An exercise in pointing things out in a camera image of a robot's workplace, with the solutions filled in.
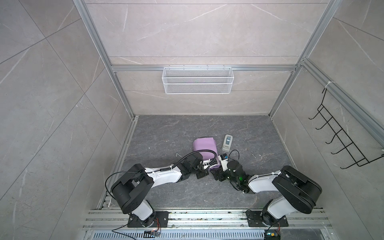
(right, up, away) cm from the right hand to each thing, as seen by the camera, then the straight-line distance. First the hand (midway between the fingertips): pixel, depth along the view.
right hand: (215, 167), depth 91 cm
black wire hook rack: (+55, +21, -23) cm, 64 cm away
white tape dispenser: (+10, +14, +9) cm, 19 cm away
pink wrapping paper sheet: (-5, +14, +7) cm, 16 cm away
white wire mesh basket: (-10, +57, +10) cm, 59 cm away
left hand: (-4, +4, -4) cm, 7 cm away
